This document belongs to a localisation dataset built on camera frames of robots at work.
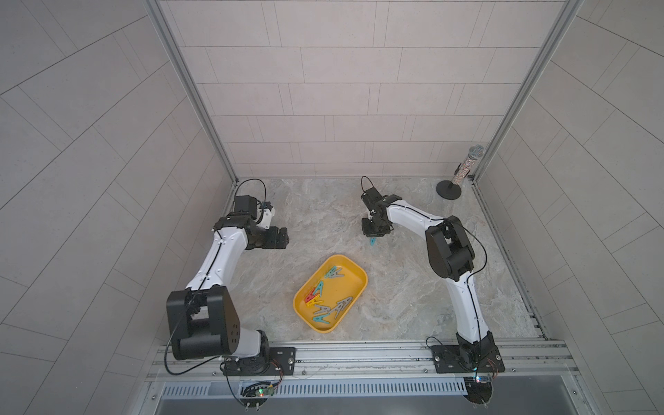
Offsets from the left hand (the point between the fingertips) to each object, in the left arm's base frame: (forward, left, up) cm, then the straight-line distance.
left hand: (278, 235), depth 86 cm
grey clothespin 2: (-20, -21, -9) cm, 31 cm away
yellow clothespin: (-19, -13, -9) cm, 25 cm away
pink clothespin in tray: (-17, -12, -9) cm, 23 cm away
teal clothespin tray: (-14, -14, -9) cm, 22 cm away
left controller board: (-43, 0, -9) cm, 43 cm away
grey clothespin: (-21, -16, -9) cm, 28 cm away
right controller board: (-41, -58, -10) cm, 72 cm away
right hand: (+9, -32, -12) cm, 35 cm away
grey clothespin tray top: (-9, -19, -8) cm, 23 cm away
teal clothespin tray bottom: (-24, -15, -9) cm, 30 cm away
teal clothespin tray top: (+3, -33, -9) cm, 34 cm away
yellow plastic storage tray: (-16, -18, -10) cm, 26 cm away
